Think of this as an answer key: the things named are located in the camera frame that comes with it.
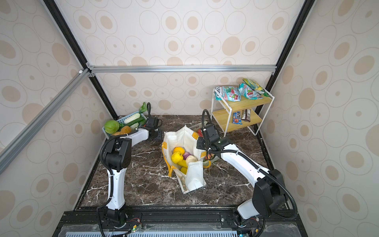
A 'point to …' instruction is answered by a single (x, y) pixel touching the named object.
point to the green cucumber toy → (138, 120)
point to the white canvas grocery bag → (193, 177)
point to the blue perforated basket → (121, 120)
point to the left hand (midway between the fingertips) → (160, 130)
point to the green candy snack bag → (228, 94)
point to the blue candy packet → (236, 118)
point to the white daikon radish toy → (142, 108)
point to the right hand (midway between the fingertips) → (200, 141)
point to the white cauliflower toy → (190, 158)
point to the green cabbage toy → (111, 127)
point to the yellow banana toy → (183, 166)
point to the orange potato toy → (125, 130)
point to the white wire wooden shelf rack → (230, 115)
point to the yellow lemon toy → (176, 157)
